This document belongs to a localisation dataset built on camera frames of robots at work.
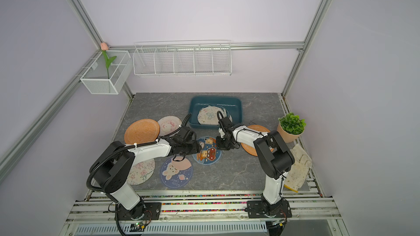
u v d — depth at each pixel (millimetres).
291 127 870
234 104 1115
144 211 713
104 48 891
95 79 771
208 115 1078
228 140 715
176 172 852
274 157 490
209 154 913
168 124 1052
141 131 1019
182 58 992
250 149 933
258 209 741
